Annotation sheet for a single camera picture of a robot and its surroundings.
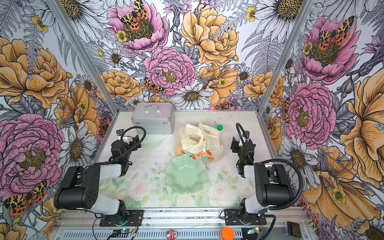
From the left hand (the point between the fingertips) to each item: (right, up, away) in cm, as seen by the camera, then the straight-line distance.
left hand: (131, 140), depth 93 cm
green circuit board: (+67, -40, -22) cm, 81 cm away
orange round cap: (+52, -34, -32) cm, 70 cm away
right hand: (+66, -1, 0) cm, 66 cm away
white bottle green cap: (+55, +8, +6) cm, 56 cm away
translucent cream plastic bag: (+42, 0, -9) cm, 43 cm away
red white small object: (+29, -38, -27) cm, 55 cm away
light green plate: (+33, -20, -4) cm, 39 cm away
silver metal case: (+15, +14, +5) cm, 21 cm away
